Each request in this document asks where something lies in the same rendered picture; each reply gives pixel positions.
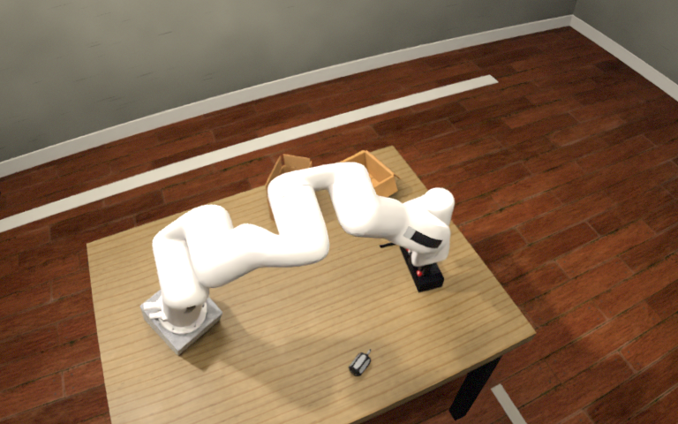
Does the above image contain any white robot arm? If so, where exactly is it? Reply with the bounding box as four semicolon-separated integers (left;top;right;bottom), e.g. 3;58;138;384
144;163;455;334

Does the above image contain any black power strip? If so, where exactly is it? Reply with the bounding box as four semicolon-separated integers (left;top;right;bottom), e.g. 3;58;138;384
399;246;444;292

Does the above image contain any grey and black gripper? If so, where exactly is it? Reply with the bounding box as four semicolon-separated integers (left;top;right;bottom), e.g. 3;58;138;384
408;239;450;276

